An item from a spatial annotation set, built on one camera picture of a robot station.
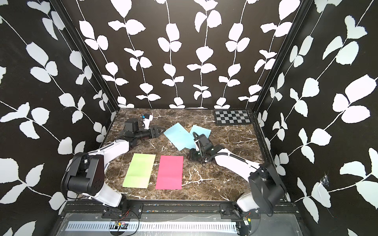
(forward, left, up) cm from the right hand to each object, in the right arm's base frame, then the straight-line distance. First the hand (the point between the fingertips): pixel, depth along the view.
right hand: (187, 155), depth 84 cm
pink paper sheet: (-8, +11, -10) cm, 17 cm away
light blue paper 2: (+26, -8, -11) cm, 29 cm away
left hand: (+14, +15, +7) cm, 22 cm away
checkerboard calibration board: (+38, -33, -8) cm, 51 cm away
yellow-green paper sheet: (-6, +30, -12) cm, 33 cm away
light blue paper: (+19, +6, -11) cm, 23 cm away
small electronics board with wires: (-33, +32, -9) cm, 47 cm away
